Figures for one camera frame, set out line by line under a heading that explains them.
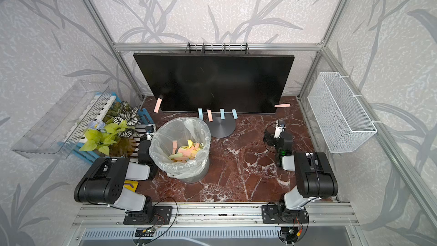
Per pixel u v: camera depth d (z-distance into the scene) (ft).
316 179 1.48
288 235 2.53
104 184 1.46
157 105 2.69
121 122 2.45
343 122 2.01
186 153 2.79
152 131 2.53
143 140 2.67
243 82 4.21
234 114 2.92
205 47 3.05
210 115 2.92
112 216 2.47
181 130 2.59
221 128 3.45
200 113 2.91
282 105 2.76
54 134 2.13
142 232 2.31
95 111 2.27
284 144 2.34
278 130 2.73
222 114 2.92
